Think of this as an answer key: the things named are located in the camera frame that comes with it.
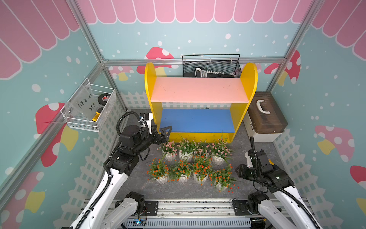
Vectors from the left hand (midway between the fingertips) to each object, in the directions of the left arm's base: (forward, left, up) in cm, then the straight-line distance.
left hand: (165, 129), depth 69 cm
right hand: (-12, -39, -20) cm, 45 cm away
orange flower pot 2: (-15, -8, -16) cm, 23 cm away
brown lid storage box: (+21, -62, -15) cm, 67 cm away
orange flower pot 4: (-18, -29, -17) cm, 39 cm away
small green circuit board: (-35, +13, -32) cm, 49 cm away
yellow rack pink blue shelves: (+47, -22, -33) cm, 61 cm away
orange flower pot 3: (-12, -19, -15) cm, 27 cm away
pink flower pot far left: (-3, 0, -17) cm, 17 cm away
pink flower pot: (-1, -11, -16) cm, 19 cm away
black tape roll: (+19, +37, +3) cm, 42 cm away
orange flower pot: (-14, +3, -16) cm, 22 cm away
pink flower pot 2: (-1, -20, -16) cm, 25 cm away
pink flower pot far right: (-4, -30, -16) cm, 34 cm away
